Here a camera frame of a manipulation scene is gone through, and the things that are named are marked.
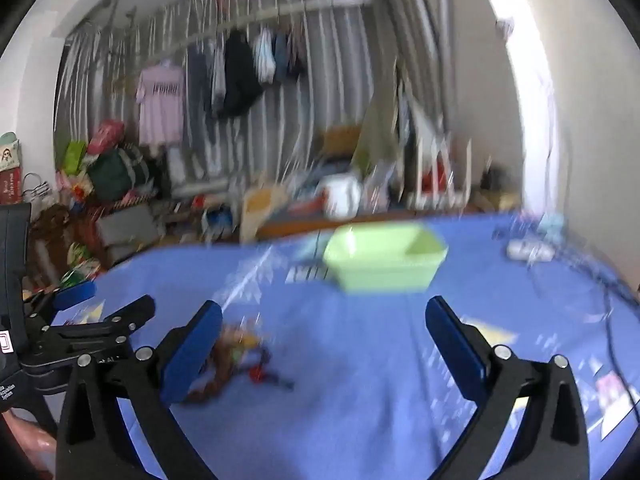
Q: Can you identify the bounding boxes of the person's left hand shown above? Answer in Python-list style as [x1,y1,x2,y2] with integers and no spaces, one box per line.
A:
[0,410,57,480]

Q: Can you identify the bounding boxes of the green plastic bin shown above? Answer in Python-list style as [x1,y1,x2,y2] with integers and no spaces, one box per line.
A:
[322,224,449,293]

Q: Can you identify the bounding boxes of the pile of bead jewelry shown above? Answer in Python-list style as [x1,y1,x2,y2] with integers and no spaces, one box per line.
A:
[182,322,296,406]

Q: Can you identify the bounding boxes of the silver curtain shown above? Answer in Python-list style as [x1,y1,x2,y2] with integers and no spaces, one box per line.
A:
[55,0,451,196]

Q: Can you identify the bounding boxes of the metal clothes drying rack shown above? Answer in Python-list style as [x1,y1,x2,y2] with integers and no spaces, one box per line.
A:
[65,0,373,86]

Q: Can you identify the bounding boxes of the grey flat case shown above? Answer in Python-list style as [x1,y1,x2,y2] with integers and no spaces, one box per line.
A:
[95,205,161,256]

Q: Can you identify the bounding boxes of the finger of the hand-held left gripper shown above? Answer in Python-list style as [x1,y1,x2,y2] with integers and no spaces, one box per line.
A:
[22,280,97,318]
[27,294,157,365]

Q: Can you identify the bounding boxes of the yellowish plastic bag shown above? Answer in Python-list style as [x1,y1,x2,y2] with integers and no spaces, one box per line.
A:
[240,187,286,243]

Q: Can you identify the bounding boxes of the carved wooden furniture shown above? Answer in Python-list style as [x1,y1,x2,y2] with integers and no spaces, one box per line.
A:
[30,205,101,271]

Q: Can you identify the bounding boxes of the blue printed blanket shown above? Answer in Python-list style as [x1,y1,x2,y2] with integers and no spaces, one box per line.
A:
[50,210,640,480]

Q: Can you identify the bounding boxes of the white striped shirt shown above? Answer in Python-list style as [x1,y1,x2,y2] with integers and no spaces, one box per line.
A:
[252,27,277,85]

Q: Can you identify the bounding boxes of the black hanging garment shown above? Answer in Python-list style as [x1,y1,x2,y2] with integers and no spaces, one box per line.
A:
[222,30,264,118]

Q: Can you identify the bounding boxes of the cardboard box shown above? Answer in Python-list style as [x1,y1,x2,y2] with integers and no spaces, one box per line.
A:
[322,127,362,153]

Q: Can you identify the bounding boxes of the red bag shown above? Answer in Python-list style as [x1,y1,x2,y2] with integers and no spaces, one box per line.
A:
[89,120,126,153]

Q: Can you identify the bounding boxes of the white router with antennas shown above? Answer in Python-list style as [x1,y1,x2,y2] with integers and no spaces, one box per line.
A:
[407,135,476,211]

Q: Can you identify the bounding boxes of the blue jeans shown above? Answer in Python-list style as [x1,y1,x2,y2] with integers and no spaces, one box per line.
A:
[187,42,226,116]

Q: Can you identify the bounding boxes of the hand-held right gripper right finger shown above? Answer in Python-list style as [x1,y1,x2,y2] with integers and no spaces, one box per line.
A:
[424,296,592,480]

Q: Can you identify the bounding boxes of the white enamel mug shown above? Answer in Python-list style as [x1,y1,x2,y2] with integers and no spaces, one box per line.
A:
[322,174,362,220]

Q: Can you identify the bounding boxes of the pink t-shirt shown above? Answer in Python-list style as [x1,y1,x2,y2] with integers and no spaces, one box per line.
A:
[136,62,185,147]

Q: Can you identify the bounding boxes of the cartoon print bag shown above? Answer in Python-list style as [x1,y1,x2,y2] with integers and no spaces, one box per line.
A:
[0,132,23,206]

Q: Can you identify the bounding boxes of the white pocket hotspot device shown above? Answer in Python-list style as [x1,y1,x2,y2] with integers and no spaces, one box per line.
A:
[506,239,556,262]

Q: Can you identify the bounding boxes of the black cable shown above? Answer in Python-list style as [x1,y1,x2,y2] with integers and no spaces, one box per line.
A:
[530,255,640,411]

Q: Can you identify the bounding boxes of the dark green duffel bag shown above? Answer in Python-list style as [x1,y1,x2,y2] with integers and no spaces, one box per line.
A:
[89,146,158,203]

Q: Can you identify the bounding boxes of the blue hanging garment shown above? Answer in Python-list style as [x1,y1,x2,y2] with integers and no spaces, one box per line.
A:
[274,32,291,81]

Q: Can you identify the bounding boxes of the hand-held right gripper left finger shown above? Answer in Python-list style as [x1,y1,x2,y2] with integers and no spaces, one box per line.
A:
[54,300,224,480]

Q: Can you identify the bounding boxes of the wooden desk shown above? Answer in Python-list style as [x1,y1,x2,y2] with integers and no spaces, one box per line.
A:
[257,205,521,241]

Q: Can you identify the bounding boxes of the beige power strip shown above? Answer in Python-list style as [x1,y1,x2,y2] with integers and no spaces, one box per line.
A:
[480,192,521,211]

